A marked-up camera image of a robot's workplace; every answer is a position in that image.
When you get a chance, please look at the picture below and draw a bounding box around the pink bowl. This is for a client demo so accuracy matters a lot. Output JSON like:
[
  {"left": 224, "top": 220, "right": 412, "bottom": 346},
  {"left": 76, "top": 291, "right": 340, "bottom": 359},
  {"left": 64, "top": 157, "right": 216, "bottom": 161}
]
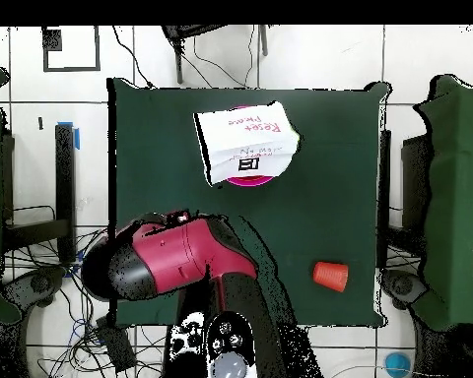
[{"left": 224, "top": 104, "right": 277, "bottom": 188}]

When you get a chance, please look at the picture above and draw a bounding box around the white paper reset sign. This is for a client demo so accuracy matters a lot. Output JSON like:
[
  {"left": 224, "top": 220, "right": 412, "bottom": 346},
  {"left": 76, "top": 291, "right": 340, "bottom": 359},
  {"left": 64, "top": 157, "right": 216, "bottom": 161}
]
[{"left": 192, "top": 99, "right": 302, "bottom": 186}]

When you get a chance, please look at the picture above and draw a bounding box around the dark green tablecloth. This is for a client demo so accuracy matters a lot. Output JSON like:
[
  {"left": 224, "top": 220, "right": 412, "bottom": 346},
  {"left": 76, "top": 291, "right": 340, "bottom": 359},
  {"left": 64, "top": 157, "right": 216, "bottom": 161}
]
[{"left": 106, "top": 77, "right": 391, "bottom": 330}]

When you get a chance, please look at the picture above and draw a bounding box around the orange ribbed cup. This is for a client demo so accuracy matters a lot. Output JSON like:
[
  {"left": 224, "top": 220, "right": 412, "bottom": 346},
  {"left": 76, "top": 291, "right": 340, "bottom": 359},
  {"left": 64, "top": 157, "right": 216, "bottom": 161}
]
[{"left": 311, "top": 260, "right": 349, "bottom": 293}]

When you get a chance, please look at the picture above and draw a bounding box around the black power adapter box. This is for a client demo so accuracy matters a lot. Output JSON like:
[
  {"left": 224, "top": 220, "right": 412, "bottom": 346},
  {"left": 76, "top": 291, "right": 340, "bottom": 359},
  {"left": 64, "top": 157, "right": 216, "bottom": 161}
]
[{"left": 95, "top": 316, "right": 138, "bottom": 373}]

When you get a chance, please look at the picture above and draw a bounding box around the black camera tripod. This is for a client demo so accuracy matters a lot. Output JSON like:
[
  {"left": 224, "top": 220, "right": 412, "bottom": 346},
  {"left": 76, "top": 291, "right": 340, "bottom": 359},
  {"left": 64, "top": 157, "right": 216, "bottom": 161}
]
[{"left": 160, "top": 25, "right": 270, "bottom": 86}]

